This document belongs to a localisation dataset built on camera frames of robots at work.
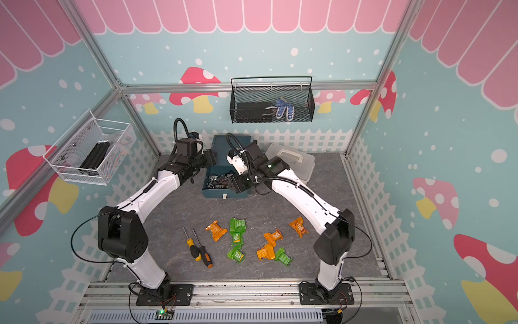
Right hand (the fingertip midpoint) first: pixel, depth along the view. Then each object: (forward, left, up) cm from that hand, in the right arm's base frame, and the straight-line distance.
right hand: (234, 182), depth 77 cm
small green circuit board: (-39, +26, -27) cm, 54 cm away
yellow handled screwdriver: (-18, +19, -23) cm, 34 cm away
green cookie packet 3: (-19, +1, -23) cm, 30 cm away
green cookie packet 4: (-20, -18, -23) cm, 36 cm away
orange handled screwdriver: (-19, +14, -22) cm, 33 cm away
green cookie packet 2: (-13, +1, -24) cm, 27 cm away
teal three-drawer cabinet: (+24, +8, -2) cm, 25 cm away
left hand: (+17, +12, -2) cm, 20 cm away
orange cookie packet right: (-7, -26, -24) cm, 36 cm away
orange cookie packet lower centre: (-18, -12, -24) cm, 32 cm away
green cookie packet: (-7, +1, -24) cm, 25 cm away
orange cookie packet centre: (-12, -14, -24) cm, 31 cm away
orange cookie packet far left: (-9, +10, -24) cm, 28 cm away
